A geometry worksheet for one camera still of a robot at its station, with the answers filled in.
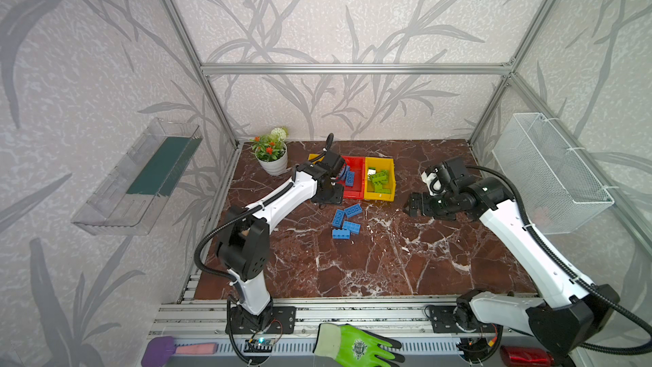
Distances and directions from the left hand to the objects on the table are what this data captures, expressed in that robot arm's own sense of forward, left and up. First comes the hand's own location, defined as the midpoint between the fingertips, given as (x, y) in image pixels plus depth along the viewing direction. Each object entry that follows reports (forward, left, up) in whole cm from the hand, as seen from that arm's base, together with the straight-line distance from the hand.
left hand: (337, 191), depth 88 cm
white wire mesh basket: (-12, -56, +23) cm, 62 cm away
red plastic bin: (+19, -8, -9) cm, 23 cm away
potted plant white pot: (+13, +25, -4) cm, 29 cm away
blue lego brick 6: (-11, -1, -10) cm, 15 cm away
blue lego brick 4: (-2, -6, -11) cm, 13 cm away
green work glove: (-44, -5, -10) cm, 45 cm away
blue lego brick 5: (-9, -6, -10) cm, 15 cm away
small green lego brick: (+15, -14, -9) cm, 22 cm away
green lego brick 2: (+8, -17, -11) cm, 21 cm away
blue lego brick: (+13, -5, -11) cm, 18 cm away
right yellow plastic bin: (+18, -17, -7) cm, 26 cm away
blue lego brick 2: (+17, -3, -10) cm, 20 cm away
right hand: (-9, -24, +9) cm, 27 cm away
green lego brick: (+12, -17, -9) cm, 22 cm away
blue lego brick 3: (-5, -1, -11) cm, 12 cm away
